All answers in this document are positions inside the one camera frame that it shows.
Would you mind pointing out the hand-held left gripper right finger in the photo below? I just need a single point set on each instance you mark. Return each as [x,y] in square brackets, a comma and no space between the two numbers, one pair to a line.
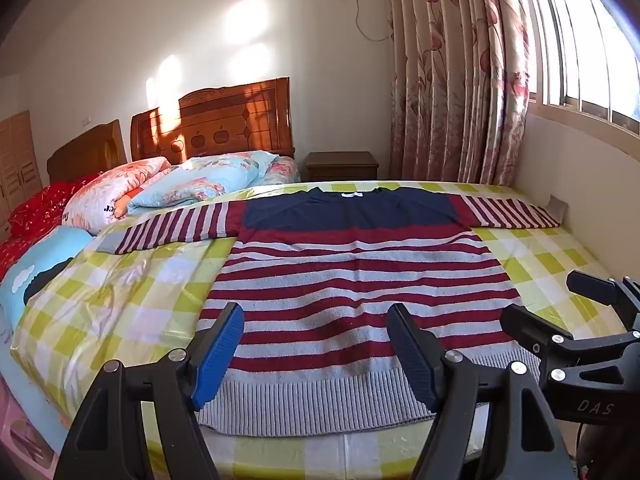
[410,355]

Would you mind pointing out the barred window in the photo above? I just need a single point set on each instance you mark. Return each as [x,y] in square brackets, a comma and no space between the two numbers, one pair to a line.
[590,60]

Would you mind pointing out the beige louvred wardrobe doors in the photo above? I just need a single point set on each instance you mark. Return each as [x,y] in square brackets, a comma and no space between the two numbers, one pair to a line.
[20,170]

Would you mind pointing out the pink plastic object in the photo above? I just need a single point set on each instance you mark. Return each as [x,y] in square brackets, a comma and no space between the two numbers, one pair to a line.
[25,440]

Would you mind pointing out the small plain wooden headboard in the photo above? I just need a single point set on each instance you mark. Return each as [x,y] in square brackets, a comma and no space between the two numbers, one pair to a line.
[85,152]

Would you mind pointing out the light blue floral quilt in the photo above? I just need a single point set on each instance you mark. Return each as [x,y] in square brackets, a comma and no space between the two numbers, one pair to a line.
[200,180]

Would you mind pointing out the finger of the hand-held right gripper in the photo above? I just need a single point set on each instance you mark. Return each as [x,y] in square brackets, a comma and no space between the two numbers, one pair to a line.
[595,287]
[530,332]

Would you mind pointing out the pink floral curtain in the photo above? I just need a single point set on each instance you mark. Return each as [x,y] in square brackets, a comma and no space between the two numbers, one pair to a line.
[450,85]

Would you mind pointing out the pink floral pillow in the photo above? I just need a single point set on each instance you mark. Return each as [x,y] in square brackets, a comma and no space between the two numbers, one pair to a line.
[100,190]

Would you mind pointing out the striped red navy sweater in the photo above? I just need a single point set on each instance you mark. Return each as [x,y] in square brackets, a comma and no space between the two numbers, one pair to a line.
[350,280]

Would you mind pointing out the large carved wooden headboard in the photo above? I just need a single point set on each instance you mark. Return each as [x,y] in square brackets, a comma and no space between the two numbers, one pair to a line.
[225,120]

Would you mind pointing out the yellow checkered plastic cover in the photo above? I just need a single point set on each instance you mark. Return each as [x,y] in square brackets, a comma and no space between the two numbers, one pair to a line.
[125,300]

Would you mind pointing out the light blue cloud blanket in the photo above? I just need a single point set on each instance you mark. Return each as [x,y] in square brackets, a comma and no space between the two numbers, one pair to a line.
[55,250]

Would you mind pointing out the red patterned blanket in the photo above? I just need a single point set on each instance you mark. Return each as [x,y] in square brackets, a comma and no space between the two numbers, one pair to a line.
[35,210]

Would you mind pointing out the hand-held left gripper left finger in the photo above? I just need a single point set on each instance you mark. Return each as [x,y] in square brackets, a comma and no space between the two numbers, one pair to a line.
[220,355]

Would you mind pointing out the wooden nightstand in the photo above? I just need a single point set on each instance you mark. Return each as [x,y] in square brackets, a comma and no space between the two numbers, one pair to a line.
[342,165]

